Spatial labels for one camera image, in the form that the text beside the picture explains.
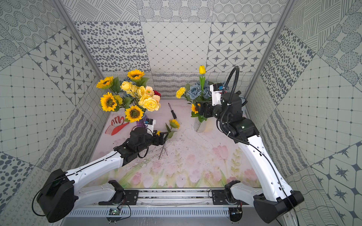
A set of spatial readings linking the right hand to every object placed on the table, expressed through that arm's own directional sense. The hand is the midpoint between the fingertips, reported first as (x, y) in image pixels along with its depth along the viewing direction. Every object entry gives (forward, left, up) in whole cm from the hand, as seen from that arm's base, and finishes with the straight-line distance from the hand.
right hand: (202, 104), depth 67 cm
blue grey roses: (+12, +3, -1) cm, 13 cm away
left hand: (-5, +20, -19) cm, 28 cm away
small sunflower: (+12, +17, -33) cm, 39 cm away
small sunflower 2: (+8, +3, -13) cm, 16 cm away
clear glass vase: (+8, -1, -31) cm, 32 cm away
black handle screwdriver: (+25, +20, -36) cm, 48 cm away
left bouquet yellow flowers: (+9, +38, -3) cm, 39 cm away
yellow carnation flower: (+14, +11, -4) cm, 18 cm away
